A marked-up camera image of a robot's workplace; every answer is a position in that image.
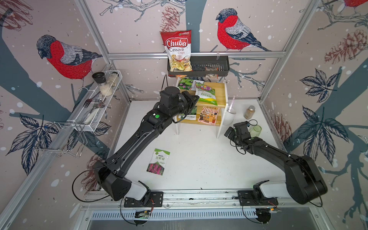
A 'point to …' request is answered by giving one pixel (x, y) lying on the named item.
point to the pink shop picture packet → (209, 115)
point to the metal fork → (89, 100)
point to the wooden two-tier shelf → (221, 92)
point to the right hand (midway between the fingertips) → (230, 132)
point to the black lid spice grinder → (106, 89)
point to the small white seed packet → (194, 86)
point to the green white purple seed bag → (158, 162)
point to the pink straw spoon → (232, 103)
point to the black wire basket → (204, 66)
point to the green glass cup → (255, 131)
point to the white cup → (229, 116)
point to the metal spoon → (100, 104)
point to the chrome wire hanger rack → (63, 138)
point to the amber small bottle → (249, 112)
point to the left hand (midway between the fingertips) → (204, 93)
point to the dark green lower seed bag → (191, 116)
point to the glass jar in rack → (112, 78)
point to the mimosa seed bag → (185, 84)
